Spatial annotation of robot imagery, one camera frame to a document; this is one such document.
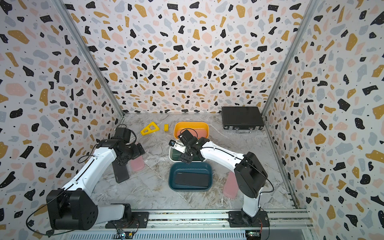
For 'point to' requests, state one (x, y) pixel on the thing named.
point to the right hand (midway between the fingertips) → (185, 151)
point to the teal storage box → (199, 167)
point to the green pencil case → (176, 155)
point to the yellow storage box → (190, 125)
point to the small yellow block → (166, 127)
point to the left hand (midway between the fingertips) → (137, 154)
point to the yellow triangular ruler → (151, 128)
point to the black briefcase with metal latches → (244, 119)
